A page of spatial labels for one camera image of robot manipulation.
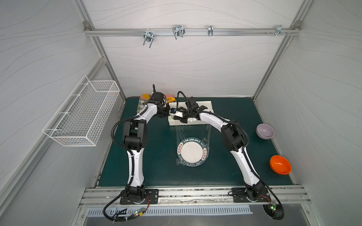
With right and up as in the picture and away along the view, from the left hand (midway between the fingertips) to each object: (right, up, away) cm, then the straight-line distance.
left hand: (171, 114), depth 102 cm
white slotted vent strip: (-29, -44, -38) cm, 65 cm away
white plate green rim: (+15, -24, -11) cm, 31 cm away
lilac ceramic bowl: (+67, -12, -4) cm, 68 cm away
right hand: (+3, 0, -2) cm, 4 cm away
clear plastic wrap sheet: (+22, -12, -6) cm, 26 cm away
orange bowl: (+67, -30, -19) cm, 76 cm away
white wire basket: (-41, -1, -33) cm, 53 cm away
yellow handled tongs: (-1, +12, +13) cm, 18 cm away
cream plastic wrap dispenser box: (+22, +5, -22) cm, 31 cm away
